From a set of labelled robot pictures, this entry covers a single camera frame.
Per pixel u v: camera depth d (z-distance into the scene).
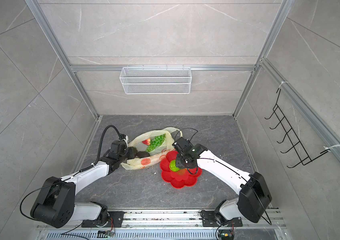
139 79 1.01
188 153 0.58
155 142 1.01
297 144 0.63
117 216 0.75
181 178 0.86
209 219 0.73
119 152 0.70
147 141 0.99
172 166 0.86
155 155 0.89
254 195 0.40
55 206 0.42
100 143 0.65
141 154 0.93
